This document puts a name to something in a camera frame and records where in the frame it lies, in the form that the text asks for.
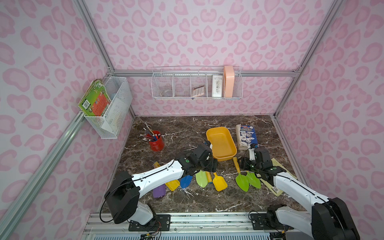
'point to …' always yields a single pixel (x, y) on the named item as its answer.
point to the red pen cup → (158, 145)
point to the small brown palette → (198, 91)
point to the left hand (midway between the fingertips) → (214, 161)
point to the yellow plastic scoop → (172, 185)
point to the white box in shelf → (217, 86)
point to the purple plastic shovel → (159, 191)
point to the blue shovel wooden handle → (185, 181)
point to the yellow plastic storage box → (223, 146)
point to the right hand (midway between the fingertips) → (241, 159)
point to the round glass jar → (166, 93)
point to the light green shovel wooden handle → (202, 178)
